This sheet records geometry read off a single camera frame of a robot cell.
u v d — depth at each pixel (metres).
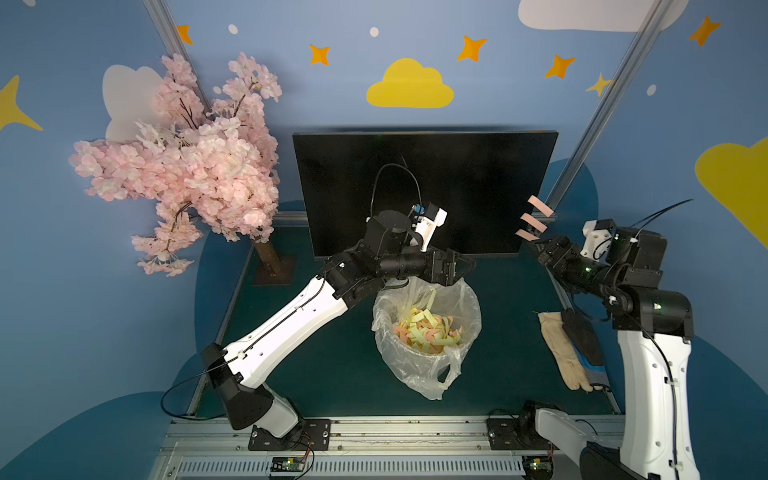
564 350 0.89
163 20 0.69
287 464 0.72
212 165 0.60
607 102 0.85
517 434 0.73
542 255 0.56
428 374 0.61
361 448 0.74
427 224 0.55
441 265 0.53
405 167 0.50
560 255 0.54
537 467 0.73
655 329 0.38
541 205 0.76
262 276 1.07
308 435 0.74
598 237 0.56
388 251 0.49
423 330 0.83
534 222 0.79
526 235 0.82
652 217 0.46
